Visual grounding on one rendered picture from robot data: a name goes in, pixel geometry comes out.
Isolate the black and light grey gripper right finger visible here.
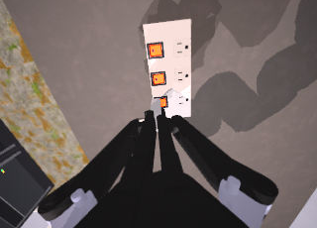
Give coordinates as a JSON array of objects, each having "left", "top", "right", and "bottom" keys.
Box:
[{"left": 156, "top": 98, "right": 278, "bottom": 228}]

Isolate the white power strip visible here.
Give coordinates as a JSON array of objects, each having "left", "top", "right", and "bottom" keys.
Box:
[{"left": 144, "top": 19, "right": 191, "bottom": 118}]

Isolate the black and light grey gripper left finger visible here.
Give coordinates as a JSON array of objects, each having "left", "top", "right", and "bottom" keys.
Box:
[{"left": 37, "top": 99, "right": 158, "bottom": 228}]

